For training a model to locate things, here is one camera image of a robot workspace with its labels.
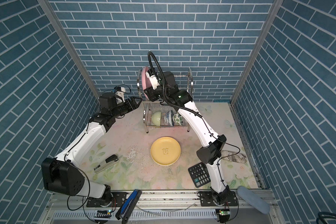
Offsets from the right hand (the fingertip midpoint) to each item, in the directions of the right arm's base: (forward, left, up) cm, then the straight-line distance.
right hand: (145, 87), depth 73 cm
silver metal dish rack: (+17, +7, -34) cm, 39 cm away
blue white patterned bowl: (+2, -11, -27) cm, 29 cm away
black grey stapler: (-28, +23, -35) cm, 51 cm away
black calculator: (-30, -32, -39) cm, 59 cm away
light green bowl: (+1, -2, -27) cm, 27 cm away
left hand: (-2, +5, -8) cm, 10 cm away
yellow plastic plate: (-17, -10, -39) cm, 44 cm away
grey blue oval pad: (-41, -60, -39) cm, 82 cm away
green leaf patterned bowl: (+2, -17, -27) cm, 32 cm away
